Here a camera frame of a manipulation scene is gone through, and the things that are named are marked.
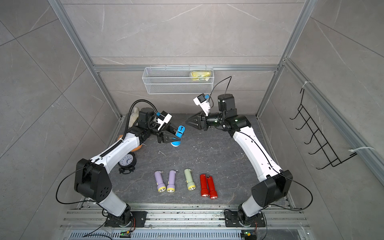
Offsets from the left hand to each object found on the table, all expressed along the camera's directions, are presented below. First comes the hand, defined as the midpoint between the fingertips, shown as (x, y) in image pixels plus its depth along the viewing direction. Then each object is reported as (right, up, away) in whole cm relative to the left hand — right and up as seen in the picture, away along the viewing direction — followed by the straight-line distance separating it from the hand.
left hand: (182, 136), depth 68 cm
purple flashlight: (-13, -29, +14) cm, 34 cm away
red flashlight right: (+16, -32, +12) cm, 37 cm away
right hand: (+3, +7, -1) cm, 8 cm away
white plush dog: (-39, +12, +40) cm, 57 cm away
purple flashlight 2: (-8, -29, +13) cm, 33 cm away
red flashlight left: (+11, -31, +13) cm, 35 cm away
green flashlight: (+4, -28, +14) cm, 31 cm away
